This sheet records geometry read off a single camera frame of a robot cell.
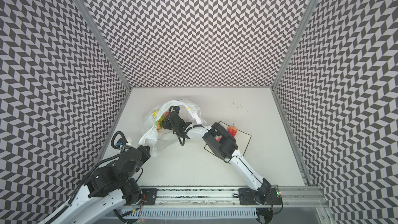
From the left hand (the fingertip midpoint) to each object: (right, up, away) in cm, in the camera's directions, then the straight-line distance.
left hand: (151, 148), depth 74 cm
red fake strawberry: (+6, +16, +6) cm, 18 cm away
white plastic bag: (+1, +3, 0) cm, 3 cm away
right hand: (-1, +7, +24) cm, 25 cm away
